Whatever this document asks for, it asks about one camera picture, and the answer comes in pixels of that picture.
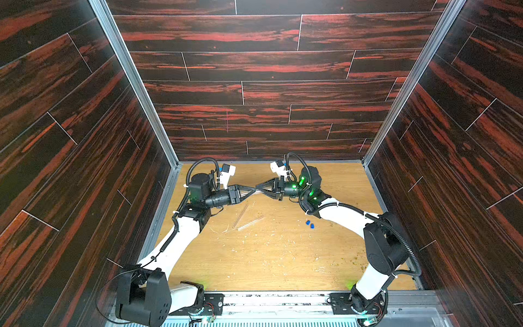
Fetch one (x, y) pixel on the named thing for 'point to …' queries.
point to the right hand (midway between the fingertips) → (258, 186)
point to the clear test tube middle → (240, 216)
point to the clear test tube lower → (250, 223)
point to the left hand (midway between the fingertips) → (254, 193)
